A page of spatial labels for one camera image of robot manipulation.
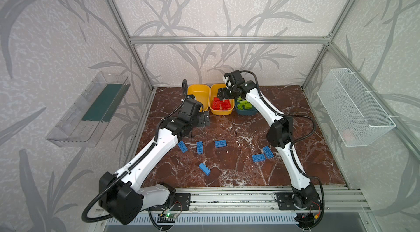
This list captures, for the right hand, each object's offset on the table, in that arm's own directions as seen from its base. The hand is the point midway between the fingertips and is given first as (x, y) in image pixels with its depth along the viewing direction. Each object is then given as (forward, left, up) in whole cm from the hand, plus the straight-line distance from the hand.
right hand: (222, 89), depth 97 cm
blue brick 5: (-34, -24, -14) cm, 44 cm away
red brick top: (0, +3, -15) cm, 15 cm away
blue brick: (-30, +22, -14) cm, 40 cm away
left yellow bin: (+12, +16, -18) cm, 27 cm away
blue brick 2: (-30, +13, -14) cm, 36 cm away
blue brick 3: (-28, +1, -15) cm, 32 cm away
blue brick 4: (-36, -19, -15) cm, 43 cm away
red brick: (0, +5, -15) cm, 16 cm away
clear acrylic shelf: (-34, +56, +16) cm, 67 cm away
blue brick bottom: (-42, +9, -14) cm, 45 cm away
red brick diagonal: (0, -3, -15) cm, 15 cm away
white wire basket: (-33, -53, +18) cm, 65 cm away
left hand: (-21, +10, +6) cm, 24 cm away
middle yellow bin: (+10, +6, -10) cm, 15 cm away
